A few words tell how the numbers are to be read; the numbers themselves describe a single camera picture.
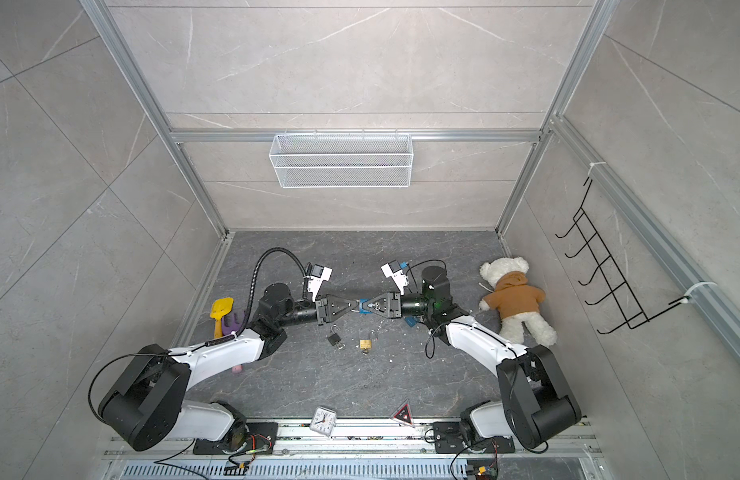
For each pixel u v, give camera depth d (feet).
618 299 2.06
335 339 2.96
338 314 2.36
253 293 2.12
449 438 2.39
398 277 2.40
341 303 2.36
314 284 2.31
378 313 2.34
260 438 2.40
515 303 3.05
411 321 3.06
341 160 3.30
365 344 2.96
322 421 2.45
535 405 1.38
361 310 2.40
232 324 3.04
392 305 2.27
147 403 1.38
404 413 2.53
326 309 2.21
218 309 3.13
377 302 2.39
